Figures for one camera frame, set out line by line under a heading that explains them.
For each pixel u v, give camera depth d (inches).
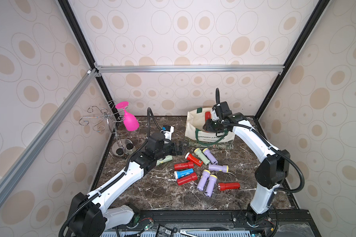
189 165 35.3
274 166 18.6
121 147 35.5
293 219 29.8
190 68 33.6
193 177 33.5
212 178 33.4
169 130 27.0
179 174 33.6
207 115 33.5
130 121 33.8
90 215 15.0
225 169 34.5
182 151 26.4
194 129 33.6
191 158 36.6
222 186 32.1
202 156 37.2
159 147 23.3
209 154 37.2
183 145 40.5
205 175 33.8
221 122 24.5
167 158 37.2
